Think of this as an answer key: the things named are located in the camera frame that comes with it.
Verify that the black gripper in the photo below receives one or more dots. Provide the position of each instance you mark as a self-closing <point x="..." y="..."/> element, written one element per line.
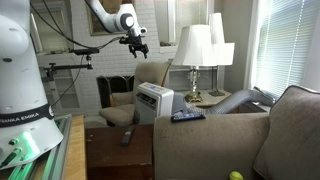
<point x="135" y="41"/>

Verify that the white portable air cooler unit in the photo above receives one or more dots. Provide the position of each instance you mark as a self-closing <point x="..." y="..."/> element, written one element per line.
<point x="156" y="103"/>

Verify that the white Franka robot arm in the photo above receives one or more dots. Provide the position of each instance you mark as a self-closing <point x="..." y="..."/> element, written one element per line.
<point x="20" y="66"/>

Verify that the beige armchair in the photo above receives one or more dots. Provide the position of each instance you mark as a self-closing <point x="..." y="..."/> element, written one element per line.
<point x="150" y="73"/>

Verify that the black fireplace screen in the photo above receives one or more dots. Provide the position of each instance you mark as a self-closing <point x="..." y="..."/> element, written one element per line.
<point x="113" y="85"/>

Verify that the framed painting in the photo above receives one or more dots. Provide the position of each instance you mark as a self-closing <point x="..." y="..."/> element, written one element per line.
<point x="96" y="26"/>

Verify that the lamp with pleated white shade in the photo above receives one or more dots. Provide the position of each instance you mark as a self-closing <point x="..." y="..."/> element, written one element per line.
<point x="195" y="46"/>

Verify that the black remote with blue buttons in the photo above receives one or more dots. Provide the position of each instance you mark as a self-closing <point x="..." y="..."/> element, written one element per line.
<point x="188" y="117"/>

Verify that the tall lamp with white shade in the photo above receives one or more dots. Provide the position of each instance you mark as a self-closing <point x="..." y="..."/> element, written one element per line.
<point x="223" y="53"/>

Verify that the black remote with white buttons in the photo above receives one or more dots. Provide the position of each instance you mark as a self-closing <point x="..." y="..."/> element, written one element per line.
<point x="127" y="136"/>

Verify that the beige lamp table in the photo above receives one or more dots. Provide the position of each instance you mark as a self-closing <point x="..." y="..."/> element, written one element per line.
<point x="210" y="99"/>

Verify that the white built-in shelf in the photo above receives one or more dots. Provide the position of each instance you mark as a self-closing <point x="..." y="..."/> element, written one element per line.
<point x="66" y="96"/>

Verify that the dark wooden side table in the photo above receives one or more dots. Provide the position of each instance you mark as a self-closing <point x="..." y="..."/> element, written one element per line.
<point x="110" y="156"/>

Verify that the beige fabric sofa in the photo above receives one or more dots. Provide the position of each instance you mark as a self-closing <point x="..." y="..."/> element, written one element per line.
<point x="206" y="146"/>

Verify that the light wooden table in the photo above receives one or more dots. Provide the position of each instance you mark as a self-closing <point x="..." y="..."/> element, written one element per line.
<point x="76" y="150"/>

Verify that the narrow white window blind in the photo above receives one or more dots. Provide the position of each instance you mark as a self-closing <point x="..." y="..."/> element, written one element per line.
<point x="286" y="43"/>

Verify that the yellow tennis ball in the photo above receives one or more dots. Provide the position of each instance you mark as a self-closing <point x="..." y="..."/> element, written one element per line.
<point x="236" y="176"/>

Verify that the black stereo camera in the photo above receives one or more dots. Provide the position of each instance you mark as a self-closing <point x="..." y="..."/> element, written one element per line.
<point x="86" y="51"/>

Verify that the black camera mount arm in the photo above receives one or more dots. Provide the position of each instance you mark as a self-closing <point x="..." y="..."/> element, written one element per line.
<point x="66" y="66"/>

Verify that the aluminium rail frame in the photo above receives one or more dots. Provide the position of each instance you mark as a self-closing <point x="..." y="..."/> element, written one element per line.
<point x="61" y="140"/>

